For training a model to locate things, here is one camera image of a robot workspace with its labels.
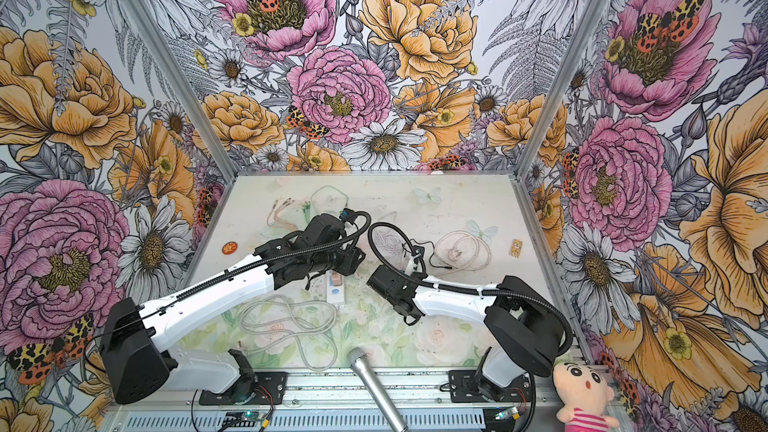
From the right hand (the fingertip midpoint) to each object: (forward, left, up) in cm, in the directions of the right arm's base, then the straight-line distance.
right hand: (415, 293), depth 88 cm
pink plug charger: (+3, +22, +5) cm, 23 cm away
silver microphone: (-18, +15, +2) cm, 24 cm away
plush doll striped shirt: (-26, -36, +4) cm, 45 cm away
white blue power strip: (+2, +23, 0) cm, 23 cm away
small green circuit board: (-28, +43, -3) cm, 51 cm away
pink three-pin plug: (+13, -13, -1) cm, 19 cm away
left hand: (+3, +17, +14) cm, 22 cm away
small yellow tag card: (+15, -34, -2) cm, 38 cm away
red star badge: (+18, +60, -1) cm, 62 cm away
